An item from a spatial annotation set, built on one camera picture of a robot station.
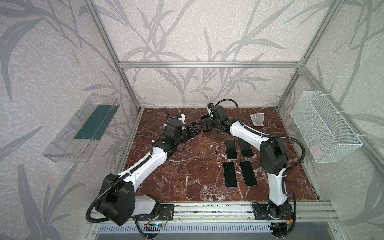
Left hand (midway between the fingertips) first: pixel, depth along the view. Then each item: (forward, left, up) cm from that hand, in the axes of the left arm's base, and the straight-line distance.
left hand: (201, 123), depth 80 cm
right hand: (+14, -5, -9) cm, 17 cm away
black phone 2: (-19, -28, -23) cm, 41 cm away
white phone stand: (+18, -40, -18) cm, 48 cm away
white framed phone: (-19, -18, -24) cm, 36 cm away
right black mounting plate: (-38, -30, -22) cm, 53 cm away
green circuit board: (-44, +19, -23) cm, 53 cm away
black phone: (-3, -20, -23) cm, 30 cm away
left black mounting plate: (-39, +16, -22) cm, 48 cm away
